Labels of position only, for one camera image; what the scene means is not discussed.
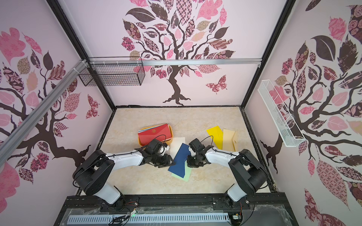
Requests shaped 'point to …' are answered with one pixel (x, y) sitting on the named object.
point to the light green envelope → (187, 173)
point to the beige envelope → (227, 142)
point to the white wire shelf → (288, 127)
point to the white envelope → (175, 146)
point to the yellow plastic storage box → (168, 141)
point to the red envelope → (162, 132)
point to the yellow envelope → (217, 133)
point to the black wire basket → (115, 71)
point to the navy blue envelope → (178, 168)
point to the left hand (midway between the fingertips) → (171, 167)
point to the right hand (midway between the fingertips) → (188, 166)
